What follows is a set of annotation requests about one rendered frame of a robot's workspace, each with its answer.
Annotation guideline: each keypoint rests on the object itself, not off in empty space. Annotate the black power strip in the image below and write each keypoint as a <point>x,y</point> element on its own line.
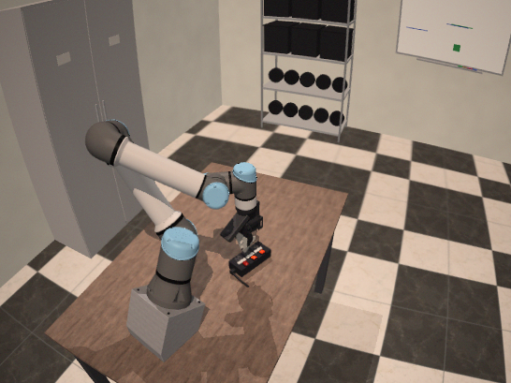
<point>245,262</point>

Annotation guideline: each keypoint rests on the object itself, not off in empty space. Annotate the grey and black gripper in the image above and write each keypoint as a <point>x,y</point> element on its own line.
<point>252,224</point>

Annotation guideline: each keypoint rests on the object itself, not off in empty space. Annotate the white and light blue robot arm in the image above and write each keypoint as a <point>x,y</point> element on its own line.
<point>139,168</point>

